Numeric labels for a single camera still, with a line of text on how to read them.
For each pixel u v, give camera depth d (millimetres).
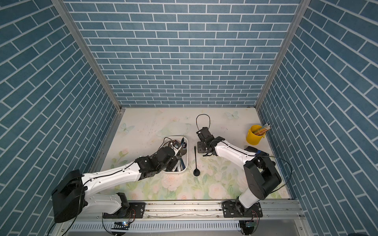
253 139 969
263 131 912
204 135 696
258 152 482
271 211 750
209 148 637
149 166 598
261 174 458
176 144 707
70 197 398
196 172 852
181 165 877
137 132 1062
